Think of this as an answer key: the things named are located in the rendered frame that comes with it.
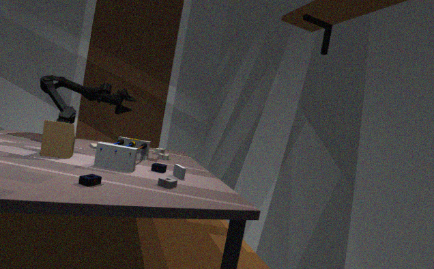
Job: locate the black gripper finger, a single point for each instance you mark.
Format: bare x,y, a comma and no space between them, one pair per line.
130,98
124,109

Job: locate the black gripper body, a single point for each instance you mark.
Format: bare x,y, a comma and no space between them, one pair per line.
118,100

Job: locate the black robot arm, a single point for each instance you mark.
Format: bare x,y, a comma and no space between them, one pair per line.
68,114

